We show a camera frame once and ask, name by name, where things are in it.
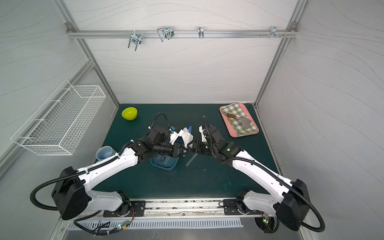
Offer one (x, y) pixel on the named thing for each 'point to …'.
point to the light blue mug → (103, 152)
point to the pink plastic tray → (230, 127)
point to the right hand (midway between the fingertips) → (190, 145)
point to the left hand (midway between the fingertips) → (188, 153)
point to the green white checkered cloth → (235, 109)
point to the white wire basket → (53, 129)
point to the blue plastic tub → (158, 160)
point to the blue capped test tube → (167, 159)
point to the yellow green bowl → (129, 113)
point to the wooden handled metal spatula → (245, 121)
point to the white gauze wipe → (187, 137)
